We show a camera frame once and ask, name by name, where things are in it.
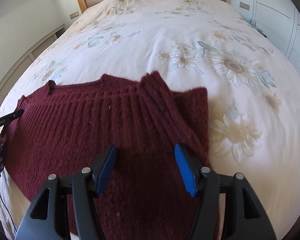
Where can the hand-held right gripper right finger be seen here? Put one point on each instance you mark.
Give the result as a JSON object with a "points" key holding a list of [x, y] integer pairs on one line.
{"points": [[186, 172]]}

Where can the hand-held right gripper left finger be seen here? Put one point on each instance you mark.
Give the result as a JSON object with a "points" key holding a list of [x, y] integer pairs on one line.
{"points": [[106, 170]]}

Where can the dark red knitted sweater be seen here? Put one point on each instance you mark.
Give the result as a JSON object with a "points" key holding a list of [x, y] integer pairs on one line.
{"points": [[90, 120]]}

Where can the floral cream duvet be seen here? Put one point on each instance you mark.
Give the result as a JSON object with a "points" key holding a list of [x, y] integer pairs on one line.
{"points": [[165, 30]]}

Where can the white wardrobe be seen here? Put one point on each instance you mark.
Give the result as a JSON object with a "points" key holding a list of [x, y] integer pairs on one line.
{"points": [[277, 10]]}

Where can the low slatted wall cabinet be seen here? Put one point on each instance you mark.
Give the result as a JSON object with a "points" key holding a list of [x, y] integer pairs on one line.
{"points": [[15, 77]]}

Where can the beige wall switch panel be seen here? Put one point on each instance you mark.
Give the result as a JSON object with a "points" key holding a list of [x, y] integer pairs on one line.
{"points": [[74, 15], [245, 5]]}

